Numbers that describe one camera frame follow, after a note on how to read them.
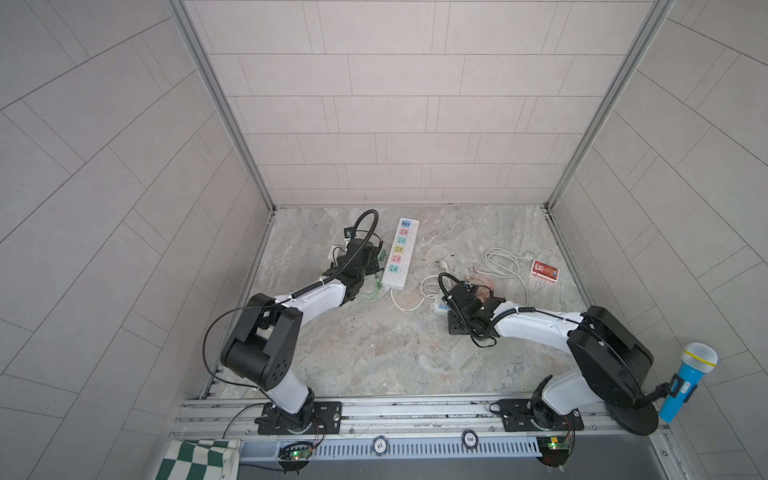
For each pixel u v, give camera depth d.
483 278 0.96
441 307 0.87
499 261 1.01
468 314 0.67
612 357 0.43
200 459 0.64
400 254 0.99
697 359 0.57
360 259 0.73
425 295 0.92
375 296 0.92
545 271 0.96
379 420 0.72
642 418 0.68
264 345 0.44
